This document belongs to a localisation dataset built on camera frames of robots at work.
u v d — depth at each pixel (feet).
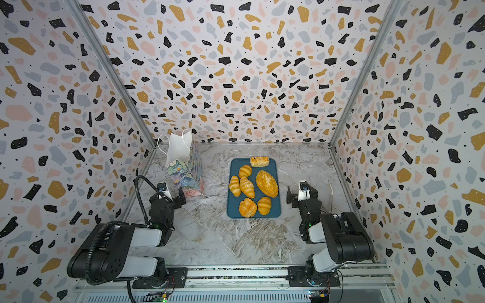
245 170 3.39
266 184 3.19
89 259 1.28
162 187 2.49
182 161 2.60
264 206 2.96
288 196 2.78
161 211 2.22
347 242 1.48
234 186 3.21
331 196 3.14
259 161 3.58
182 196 2.75
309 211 2.24
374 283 2.46
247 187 3.11
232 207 3.06
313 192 2.73
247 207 2.93
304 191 2.51
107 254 1.41
